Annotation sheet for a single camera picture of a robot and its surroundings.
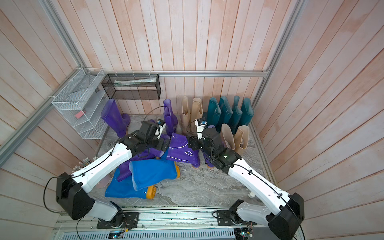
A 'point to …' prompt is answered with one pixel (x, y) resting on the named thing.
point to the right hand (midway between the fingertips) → (191, 133)
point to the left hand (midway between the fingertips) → (161, 140)
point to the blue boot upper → (147, 172)
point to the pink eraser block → (79, 114)
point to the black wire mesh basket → (133, 86)
